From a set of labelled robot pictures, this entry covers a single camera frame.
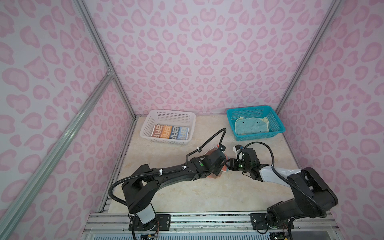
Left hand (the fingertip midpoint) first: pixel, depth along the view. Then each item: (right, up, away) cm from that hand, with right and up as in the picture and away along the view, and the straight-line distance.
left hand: (221, 162), depth 82 cm
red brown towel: (+4, -4, +6) cm, 8 cm away
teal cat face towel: (+27, +20, +31) cm, 46 cm away
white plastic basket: (-24, +27, +39) cm, 53 cm away
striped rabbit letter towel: (-32, +16, +24) cm, 43 cm away
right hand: (+4, -1, +8) cm, 9 cm away
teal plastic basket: (+42, +21, +24) cm, 53 cm away
